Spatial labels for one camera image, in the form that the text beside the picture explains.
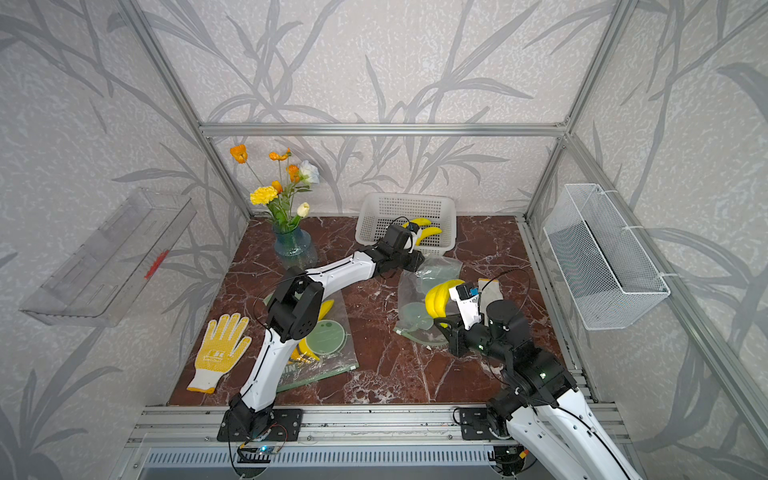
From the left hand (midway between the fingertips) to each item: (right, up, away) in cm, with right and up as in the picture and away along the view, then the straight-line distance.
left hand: (420, 256), depth 99 cm
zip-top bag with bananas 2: (-28, -26, -14) cm, 41 cm away
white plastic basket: (-17, +17, +17) cm, 30 cm away
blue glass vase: (-41, +2, -2) cm, 42 cm away
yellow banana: (+2, -8, -31) cm, 32 cm away
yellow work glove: (-59, -26, -12) cm, 66 cm away
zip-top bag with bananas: (-3, -10, -5) cm, 12 cm away
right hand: (+2, -13, -30) cm, 32 cm away
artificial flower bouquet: (-43, +19, -10) cm, 48 cm away
